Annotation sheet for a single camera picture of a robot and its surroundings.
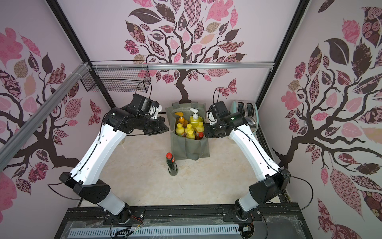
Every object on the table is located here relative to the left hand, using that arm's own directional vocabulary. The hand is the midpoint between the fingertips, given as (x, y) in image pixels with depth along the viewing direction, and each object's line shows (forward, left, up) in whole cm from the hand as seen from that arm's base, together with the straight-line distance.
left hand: (167, 132), depth 68 cm
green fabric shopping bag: (-3, -7, -10) cm, 13 cm away
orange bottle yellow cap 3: (+11, -16, -11) cm, 23 cm away
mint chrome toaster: (+33, -52, -17) cm, 64 cm away
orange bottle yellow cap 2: (+11, -10, -10) cm, 18 cm away
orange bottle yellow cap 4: (+4, -11, -9) cm, 15 cm away
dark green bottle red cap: (-8, -1, -20) cm, 22 cm away
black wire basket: (+44, +37, +3) cm, 58 cm away
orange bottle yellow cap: (+10, -4, -11) cm, 16 cm away
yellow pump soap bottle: (+17, -13, -10) cm, 24 cm away
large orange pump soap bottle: (+17, -5, -10) cm, 20 cm away
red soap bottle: (+7, -17, -13) cm, 22 cm away
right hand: (+4, -20, -5) cm, 21 cm away
